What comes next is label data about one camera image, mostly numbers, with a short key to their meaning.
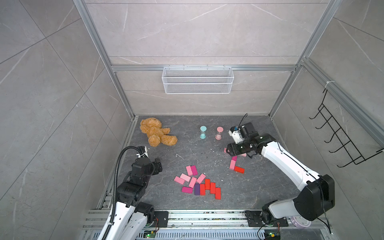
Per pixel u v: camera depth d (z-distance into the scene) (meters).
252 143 0.58
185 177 0.86
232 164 0.93
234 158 0.96
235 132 0.75
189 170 0.90
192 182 0.86
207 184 0.84
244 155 0.73
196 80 1.01
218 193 0.82
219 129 0.99
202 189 0.82
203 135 1.05
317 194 0.40
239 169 0.91
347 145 0.64
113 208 0.46
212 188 0.84
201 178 0.86
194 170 0.90
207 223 0.73
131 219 0.60
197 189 0.83
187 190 0.83
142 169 0.52
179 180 0.86
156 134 0.98
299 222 0.70
